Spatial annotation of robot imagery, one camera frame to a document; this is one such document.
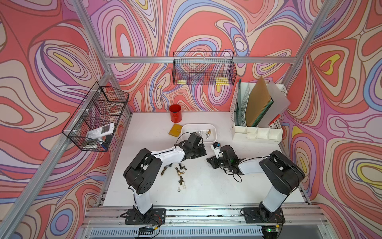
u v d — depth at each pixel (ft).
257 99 3.32
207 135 3.42
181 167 2.96
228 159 2.45
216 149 2.80
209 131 3.47
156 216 2.39
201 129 3.57
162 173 2.89
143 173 1.57
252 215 2.40
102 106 2.55
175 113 3.54
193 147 2.37
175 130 3.51
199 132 3.50
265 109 2.89
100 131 2.26
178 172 2.88
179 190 2.70
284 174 1.58
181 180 2.77
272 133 3.31
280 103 2.86
